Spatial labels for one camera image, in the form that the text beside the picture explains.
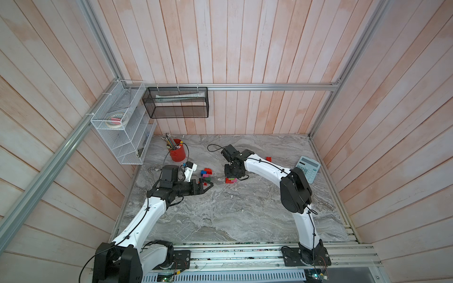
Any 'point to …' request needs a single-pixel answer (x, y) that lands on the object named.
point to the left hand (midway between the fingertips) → (206, 188)
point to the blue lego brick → (203, 172)
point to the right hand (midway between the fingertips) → (228, 174)
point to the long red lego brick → (228, 181)
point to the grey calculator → (309, 167)
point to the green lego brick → (208, 178)
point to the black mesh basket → (177, 102)
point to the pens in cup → (170, 142)
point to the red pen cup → (178, 154)
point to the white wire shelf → (129, 144)
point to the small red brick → (269, 158)
